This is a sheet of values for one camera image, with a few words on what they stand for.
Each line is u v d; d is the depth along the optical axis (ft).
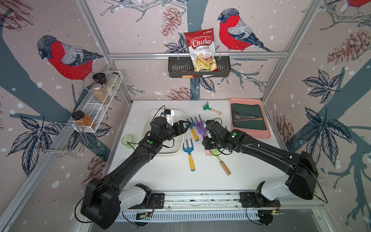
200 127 2.12
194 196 2.51
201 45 2.67
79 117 1.94
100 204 1.28
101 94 2.35
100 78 2.43
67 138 1.96
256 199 2.17
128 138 3.01
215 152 2.22
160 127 1.91
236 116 3.55
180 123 2.29
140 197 2.00
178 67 3.11
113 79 2.82
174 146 2.24
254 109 3.79
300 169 1.35
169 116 2.35
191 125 3.51
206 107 3.76
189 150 3.03
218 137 1.92
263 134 3.33
